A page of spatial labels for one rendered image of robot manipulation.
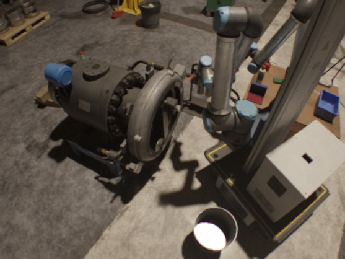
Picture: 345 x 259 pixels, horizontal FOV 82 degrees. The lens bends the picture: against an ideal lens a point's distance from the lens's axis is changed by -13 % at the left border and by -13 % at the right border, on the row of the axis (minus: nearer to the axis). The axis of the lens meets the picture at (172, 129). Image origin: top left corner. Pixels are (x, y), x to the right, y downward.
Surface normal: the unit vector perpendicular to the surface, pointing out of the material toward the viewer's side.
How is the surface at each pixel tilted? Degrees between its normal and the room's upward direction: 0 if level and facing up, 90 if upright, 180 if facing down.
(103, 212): 0
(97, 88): 31
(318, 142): 0
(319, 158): 0
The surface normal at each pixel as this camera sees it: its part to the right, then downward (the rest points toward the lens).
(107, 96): -0.25, -0.11
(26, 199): 0.00, -0.62
